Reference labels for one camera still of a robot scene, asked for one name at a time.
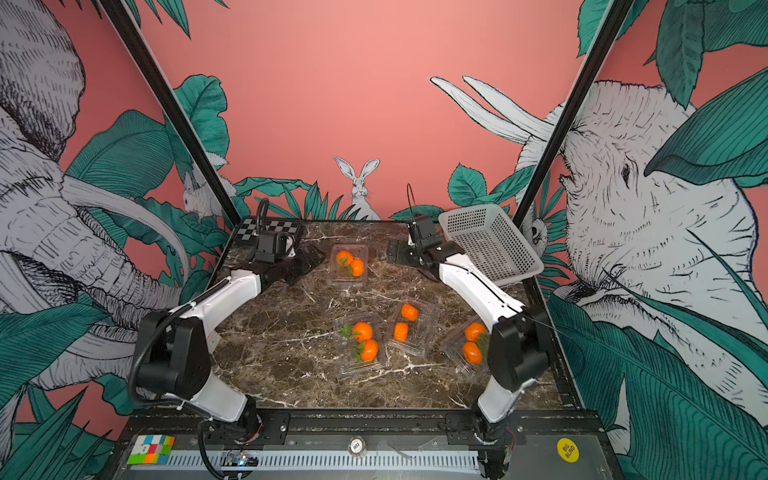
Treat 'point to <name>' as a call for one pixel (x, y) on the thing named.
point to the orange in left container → (344, 257)
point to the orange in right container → (472, 353)
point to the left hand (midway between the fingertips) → (322, 258)
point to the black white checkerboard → (250, 227)
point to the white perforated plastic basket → (493, 242)
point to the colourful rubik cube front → (154, 449)
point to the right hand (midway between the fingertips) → (399, 249)
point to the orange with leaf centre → (364, 330)
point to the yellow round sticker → (568, 449)
